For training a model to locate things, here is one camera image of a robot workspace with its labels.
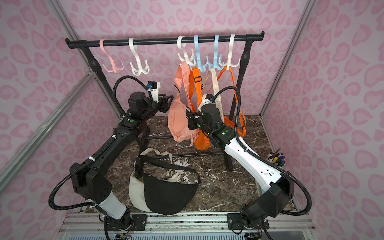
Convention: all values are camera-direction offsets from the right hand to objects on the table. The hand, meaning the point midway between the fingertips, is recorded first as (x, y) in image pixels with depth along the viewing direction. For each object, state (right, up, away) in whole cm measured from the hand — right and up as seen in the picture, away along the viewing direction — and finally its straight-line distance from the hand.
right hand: (188, 114), depth 72 cm
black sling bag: (-13, -43, +6) cm, 45 cm away
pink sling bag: (-7, -5, +16) cm, 19 cm away
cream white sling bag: (-9, -34, +14) cm, 38 cm away
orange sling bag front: (+7, -14, +14) cm, 21 cm away
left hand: (-9, +10, +2) cm, 14 cm away
